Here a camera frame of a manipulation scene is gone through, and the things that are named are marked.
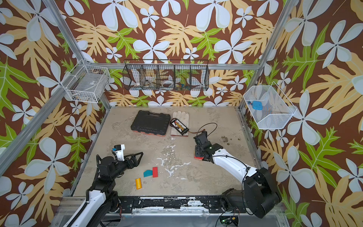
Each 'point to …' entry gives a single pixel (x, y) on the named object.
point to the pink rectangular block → (194, 154)
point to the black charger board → (180, 126)
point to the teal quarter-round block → (148, 172)
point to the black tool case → (151, 123)
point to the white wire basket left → (89, 84)
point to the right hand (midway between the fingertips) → (199, 149)
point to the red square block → (155, 172)
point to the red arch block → (200, 158)
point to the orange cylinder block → (138, 184)
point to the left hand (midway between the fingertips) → (137, 152)
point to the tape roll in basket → (166, 84)
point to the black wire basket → (166, 74)
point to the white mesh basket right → (269, 108)
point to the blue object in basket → (256, 105)
